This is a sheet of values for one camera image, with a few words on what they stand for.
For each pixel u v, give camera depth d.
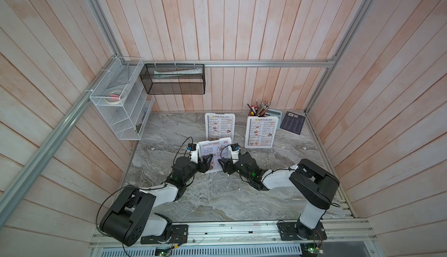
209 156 0.84
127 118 0.76
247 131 0.95
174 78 1.04
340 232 0.75
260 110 1.02
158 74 0.90
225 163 0.80
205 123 0.95
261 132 0.95
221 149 0.83
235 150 0.78
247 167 0.68
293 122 1.14
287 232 0.73
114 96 0.74
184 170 0.67
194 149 0.75
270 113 1.16
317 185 0.48
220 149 0.83
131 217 0.42
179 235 0.73
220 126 0.95
